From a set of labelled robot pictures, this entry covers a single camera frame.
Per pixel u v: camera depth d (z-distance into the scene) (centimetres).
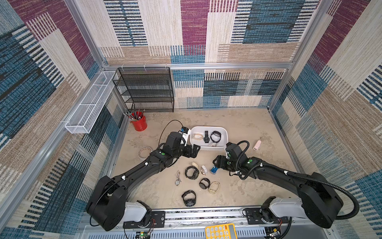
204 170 85
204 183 84
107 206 41
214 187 83
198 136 105
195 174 85
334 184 40
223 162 76
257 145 96
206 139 102
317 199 42
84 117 71
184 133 73
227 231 69
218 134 102
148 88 108
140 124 107
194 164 87
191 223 73
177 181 85
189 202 75
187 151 73
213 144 96
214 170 85
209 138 102
